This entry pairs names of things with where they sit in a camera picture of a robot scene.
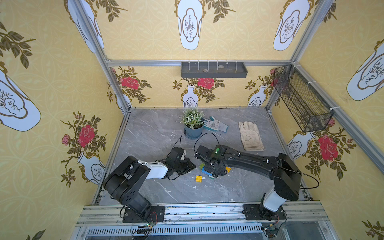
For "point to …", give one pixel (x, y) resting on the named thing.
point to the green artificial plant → (192, 117)
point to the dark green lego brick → (211, 177)
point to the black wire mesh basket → (311, 112)
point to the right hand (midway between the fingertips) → (210, 173)
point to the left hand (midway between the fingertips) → (197, 167)
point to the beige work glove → (251, 139)
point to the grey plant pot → (193, 133)
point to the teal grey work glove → (212, 123)
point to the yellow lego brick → (198, 178)
